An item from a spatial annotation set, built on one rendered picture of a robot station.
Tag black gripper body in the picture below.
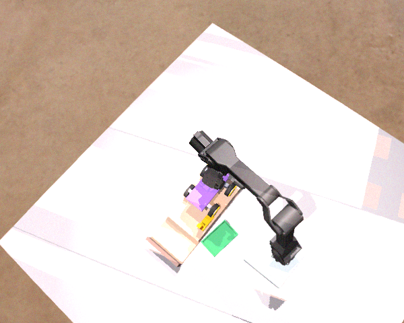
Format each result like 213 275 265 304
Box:
233 179 245 190

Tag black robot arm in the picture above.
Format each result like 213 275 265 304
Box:
189 131 304 266

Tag purple wheeled trolley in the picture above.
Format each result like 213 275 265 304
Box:
183 166 236 217

